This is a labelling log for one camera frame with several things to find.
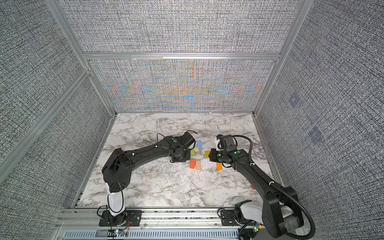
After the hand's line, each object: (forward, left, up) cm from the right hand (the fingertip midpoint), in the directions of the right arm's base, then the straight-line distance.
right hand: (209, 154), depth 85 cm
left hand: (-1, +12, -4) cm, 13 cm away
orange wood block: (-2, -6, -10) cm, 12 cm away
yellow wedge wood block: (+7, 0, -10) cm, 12 cm away
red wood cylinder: (-15, -24, -11) cm, 30 cm away
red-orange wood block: (-2, +10, -8) cm, 13 cm away
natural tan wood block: (-2, +7, -9) cm, 11 cm away
